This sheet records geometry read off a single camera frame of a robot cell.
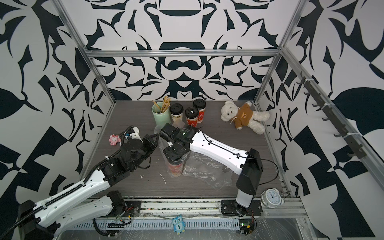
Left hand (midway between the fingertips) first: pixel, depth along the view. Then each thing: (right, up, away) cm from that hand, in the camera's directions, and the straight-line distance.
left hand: (158, 131), depth 72 cm
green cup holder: (-4, +6, +26) cm, 27 cm away
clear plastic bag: (+3, -8, 0) cm, 8 cm away
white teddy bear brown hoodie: (+50, +8, +30) cm, 59 cm away
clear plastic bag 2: (+29, -23, +8) cm, 38 cm away
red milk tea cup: (+15, +9, +18) cm, 26 cm away
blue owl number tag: (+10, -42, -3) cm, 43 cm away
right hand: (+6, -11, +2) cm, 13 cm away
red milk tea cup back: (+21, +15, +24) cm, 35 cm away
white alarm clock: (+55, -33, +2) cm, 64 cm away
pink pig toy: (-33, -7, +23) cm, 41 cm away
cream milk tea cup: (+7, +11, +19) cm, 23 cm away
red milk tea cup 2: (+8, -19, +3) cm, 21 cm away
